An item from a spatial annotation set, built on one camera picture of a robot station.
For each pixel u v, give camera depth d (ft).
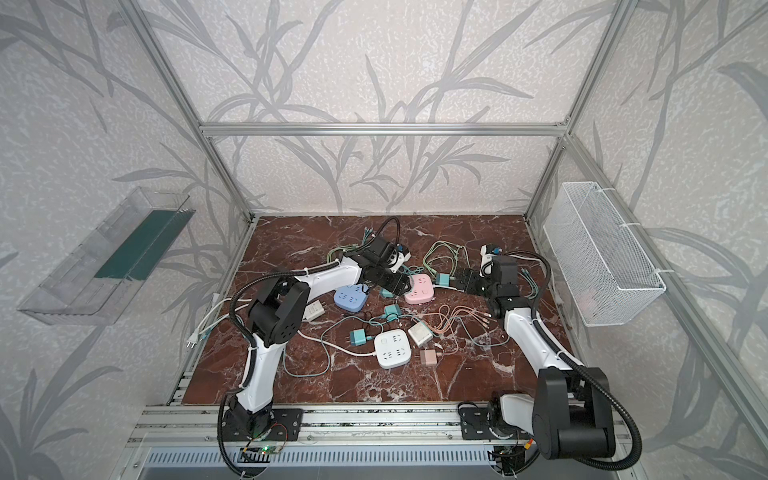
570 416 1.33
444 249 3.66
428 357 2.71
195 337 3.00
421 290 3.16
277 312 1.80
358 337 2.83
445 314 3.01
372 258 2.59
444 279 3.25
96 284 2.10
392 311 2.99
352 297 3.07
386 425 2.47
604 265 2.04
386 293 3.09
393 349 2.77
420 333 2.84
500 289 2.18
